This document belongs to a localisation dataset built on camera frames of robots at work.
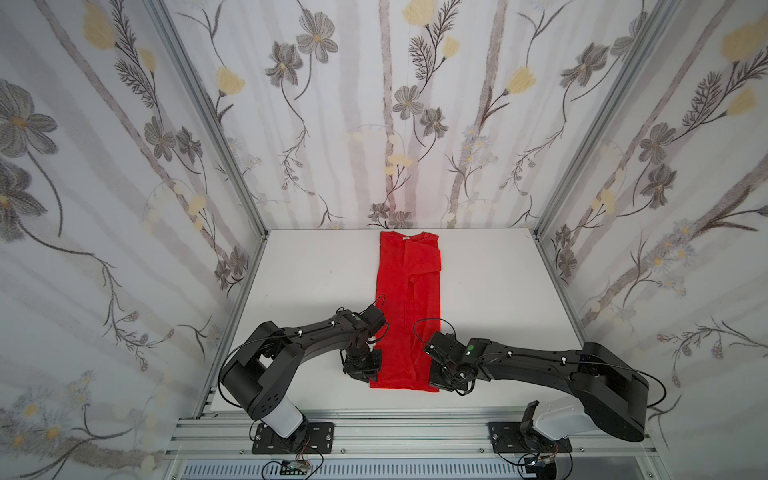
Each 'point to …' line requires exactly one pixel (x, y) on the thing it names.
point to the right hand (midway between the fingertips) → (432, 377)
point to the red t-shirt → (409, 284)
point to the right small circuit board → (532, 464)
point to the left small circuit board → (294, 467)
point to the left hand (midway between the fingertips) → (379, 377)
